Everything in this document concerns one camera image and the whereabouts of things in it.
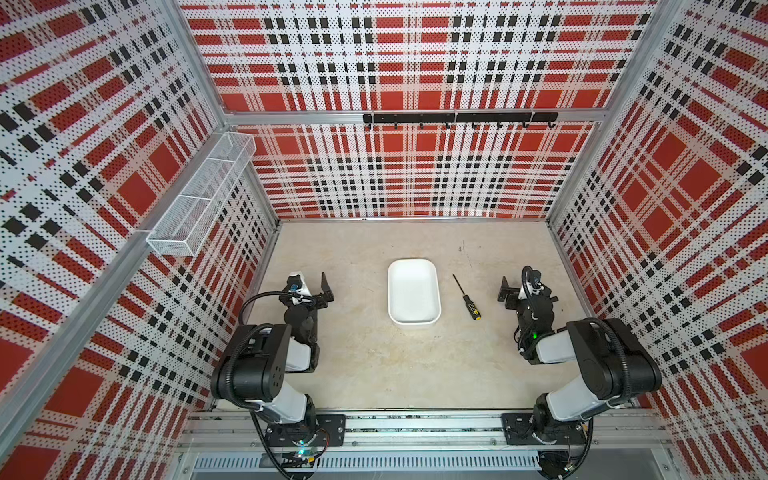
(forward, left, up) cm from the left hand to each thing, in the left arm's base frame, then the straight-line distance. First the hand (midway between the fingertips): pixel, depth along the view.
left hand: (314, 275), depth 89 cm
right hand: (+1, -65, -3) cm, 65 cm away
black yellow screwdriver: (-7, -50, -11) cm, 51 cm away
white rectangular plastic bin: (+1, -31, -12) cm, 33 cm away
